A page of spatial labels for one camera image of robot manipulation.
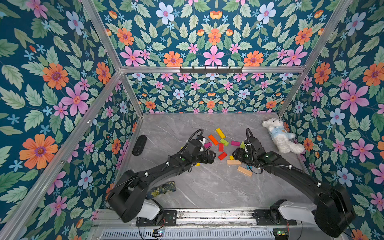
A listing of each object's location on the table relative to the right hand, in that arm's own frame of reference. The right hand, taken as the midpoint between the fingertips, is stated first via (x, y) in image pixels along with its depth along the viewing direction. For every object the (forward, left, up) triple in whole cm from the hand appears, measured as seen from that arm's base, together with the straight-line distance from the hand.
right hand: (237, 152), depth 84 cm
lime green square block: (+14, +6, -10) cm, 18 cm away
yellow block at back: (+23, +9, -10) cm, 27 cm away
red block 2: (+4, +8, -12) cm, 15 cm away
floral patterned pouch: (-17, +39, -9) cm, 43 cm away
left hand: (-1, +15, +1) cm, 15 cm away
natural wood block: (-6, -4, -10) cm, 12 cm away
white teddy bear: (+15, -31, -4) cm, 34 cm away
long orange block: (+17, +13, -12) cm, 24 cm away
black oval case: (+9, +64, -8) cm, 65 cm away
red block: (+12, +8, -12) cm, 19 cm away
